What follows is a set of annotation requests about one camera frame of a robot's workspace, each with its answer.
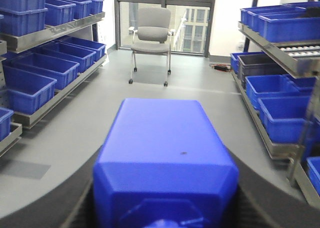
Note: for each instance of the blue plastic box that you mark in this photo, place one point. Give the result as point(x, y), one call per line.
point(162, 150)

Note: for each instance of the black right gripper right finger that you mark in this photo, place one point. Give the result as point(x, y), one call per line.
point(270, 208)

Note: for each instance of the dark grey plastic bin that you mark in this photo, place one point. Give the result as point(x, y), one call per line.
point(257, 65)

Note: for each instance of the steel rack with roller tracks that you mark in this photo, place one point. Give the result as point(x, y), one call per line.
point(275, 47)

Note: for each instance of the grey office chair on castors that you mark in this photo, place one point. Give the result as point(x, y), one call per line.
point(152, 30)

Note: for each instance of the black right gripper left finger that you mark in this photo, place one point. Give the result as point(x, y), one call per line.
point(57, 205)

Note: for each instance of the steel rack with slanted shelves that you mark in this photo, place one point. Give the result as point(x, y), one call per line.
point(62, 27)

